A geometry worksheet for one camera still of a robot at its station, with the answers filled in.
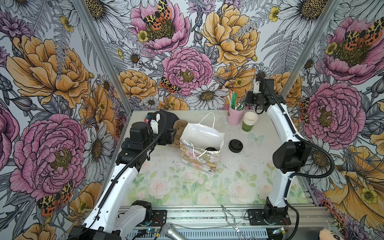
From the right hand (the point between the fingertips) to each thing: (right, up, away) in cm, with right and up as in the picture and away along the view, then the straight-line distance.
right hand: (248, 99), depth 90 cm
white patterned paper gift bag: (-28, -27, 0) cm, 39 cm away
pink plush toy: (+25, -62, -25) cm, 71 cm away
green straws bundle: (-5, -3, +9) cm, 11 cm away
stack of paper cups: (+4, -12, +10) cm, 16 cm away
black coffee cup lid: (-23, -28, -6) cm, 37 cm away
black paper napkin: (-51, -12, +18) cm, 56 cm away
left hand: (-44, -20, -15) cm, 51 cm away
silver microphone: (-41, -63, -22) cm, 79 cm away
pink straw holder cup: (-3, -10, +19) cm, 21 cm away
